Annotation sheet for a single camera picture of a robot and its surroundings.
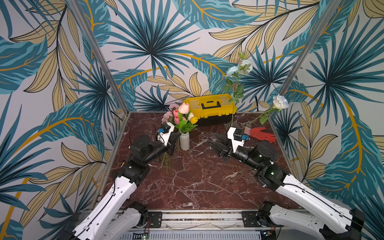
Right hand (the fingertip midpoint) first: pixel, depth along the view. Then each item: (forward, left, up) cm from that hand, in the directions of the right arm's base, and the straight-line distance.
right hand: (210, 137), depth 58 cm
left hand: (+7, +13, -8) cm, 16 cm away
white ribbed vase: (+17, +11, -28) cm, 34 cm away
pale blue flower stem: (+52, -22, -9) cm, 57 cm away
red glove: (+31, -42, -41) cm, 66 cm away
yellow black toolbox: (+39, -8, -24) cm, 47 cm away
